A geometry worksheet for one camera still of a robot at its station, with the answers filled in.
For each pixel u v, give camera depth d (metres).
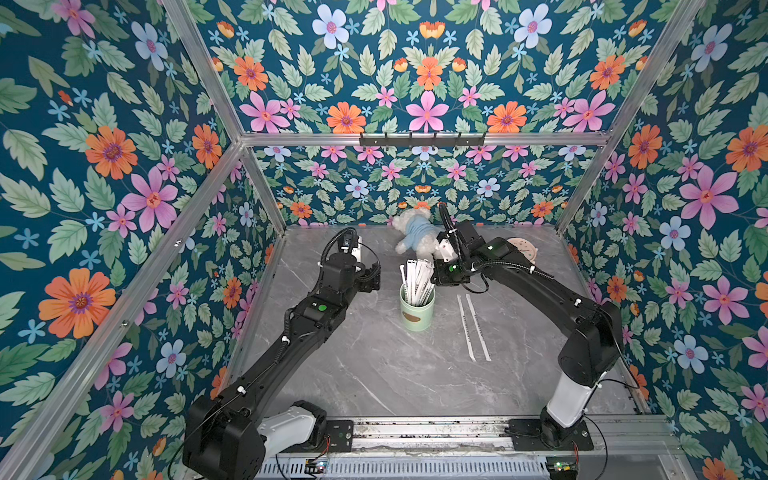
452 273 0.72
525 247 1.11
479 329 0.92
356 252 0.69
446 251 0.76
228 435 0.38
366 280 0.66
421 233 1.04
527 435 0.74
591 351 0.45
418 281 0.86
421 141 0.93
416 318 0.86
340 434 0.74
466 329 0.93
